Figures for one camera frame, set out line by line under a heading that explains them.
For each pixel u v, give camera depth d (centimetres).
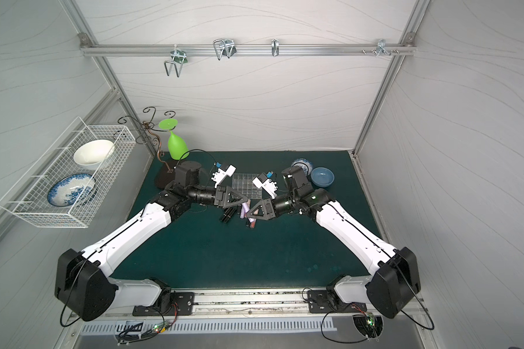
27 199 57
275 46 73
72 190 65
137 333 69
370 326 72
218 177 67
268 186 66
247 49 79
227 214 95
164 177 107
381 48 77
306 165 111
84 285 39
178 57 78
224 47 75
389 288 39
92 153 76
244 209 67
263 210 64
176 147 91
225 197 63
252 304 75
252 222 92
